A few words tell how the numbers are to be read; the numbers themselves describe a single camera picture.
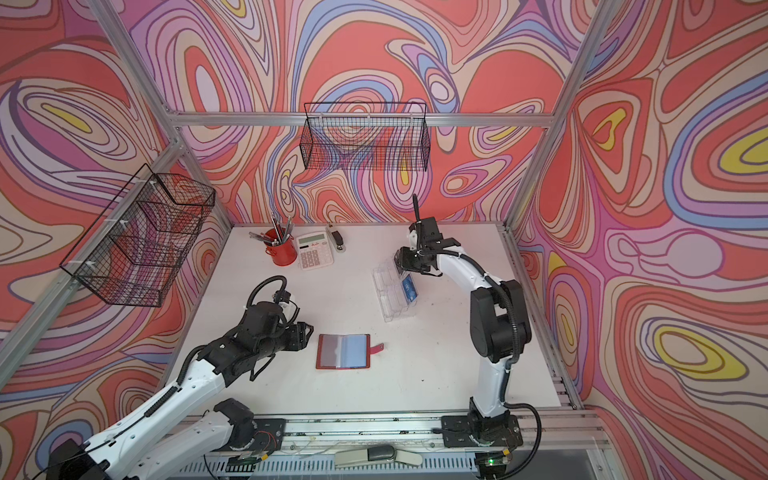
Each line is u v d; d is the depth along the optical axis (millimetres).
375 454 665
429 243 730
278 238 1046
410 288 902
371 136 960
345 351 863
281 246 993
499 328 513
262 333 604
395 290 955
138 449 426
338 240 1104
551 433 764
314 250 1083
